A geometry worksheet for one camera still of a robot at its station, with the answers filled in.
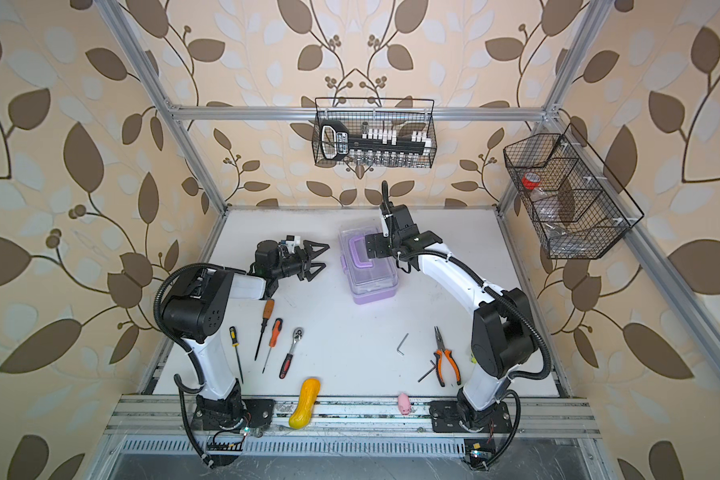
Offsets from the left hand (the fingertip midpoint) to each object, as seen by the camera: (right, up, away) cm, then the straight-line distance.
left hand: (329, 253), depth 92 cm
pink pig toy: (+21, -38, -16) cm, 46 cm away
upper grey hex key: (+21, -28, -6) cm, 35 cm away
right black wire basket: (+65, +12, -17) cm, 68 cm away
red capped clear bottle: (+61, +22, -3) cm, 65 cm away
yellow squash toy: (-4, -39, -20) cm, 44 cm away
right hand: (+16, +3, -4) cm, 17 cm away
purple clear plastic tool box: (+13, -8, 0) cm, 15 cm away
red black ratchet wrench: (-9, -24, -5) cm, 26 cm away
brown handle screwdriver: (-19, -18, 0) cm, 27 cm away
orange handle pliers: (+35, -28, -8) cm, 46 cm away
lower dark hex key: (+30, -32, -10) cm, 45 cm away
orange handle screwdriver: (-15, -23, -3) cm, 28 cm away
